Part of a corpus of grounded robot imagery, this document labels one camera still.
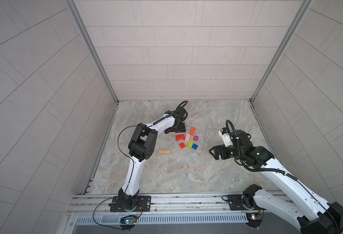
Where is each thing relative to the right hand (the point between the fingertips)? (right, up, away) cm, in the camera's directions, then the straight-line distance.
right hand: (215, 150), depth 76 cm
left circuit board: (-42, -29, -12) cm, 52 cm away
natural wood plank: (-28, -4, +11) cm, 31 cm away
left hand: (-18, +9, +24) cm, 31 cm away
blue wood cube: (-9, -2, +15) cm, 18 cm away
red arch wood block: (-18, +4, +17) cm, 25 cm away
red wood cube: (-17, -1, +15) cm, 23 cm away
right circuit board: (+17, -30, -7) cm, 35 cm away
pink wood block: (-14, +3, +18) cm, 23 cm away
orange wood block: (-10, +7, +23) cm, 26 cm away
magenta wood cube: (-8, +3, +20) cm, 21 cm away
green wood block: (-12, 0, +15) cm, 19 cm away
